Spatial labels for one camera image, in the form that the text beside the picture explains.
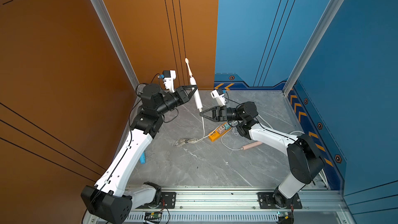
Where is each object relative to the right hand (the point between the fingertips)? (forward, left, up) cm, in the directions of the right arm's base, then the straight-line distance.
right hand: (204, 116), depth 64 cm
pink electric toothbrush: (+3, -27, -32) cm, 42 cm away
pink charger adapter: (+10, -10, -27) cm, 30 cm away
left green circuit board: (-31, +25, -38) cm, 55 cm away
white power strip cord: (+20, -39, -32) cm, 54 cm away
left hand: (+8, +2, +9) cm, 12 cm away
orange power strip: (+10, -6, -31) cm, 33 cm away
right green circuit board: (-31, -37, -35) cm, 59 cm away
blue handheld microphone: (-5, +35, -31) cm, 47 cm away
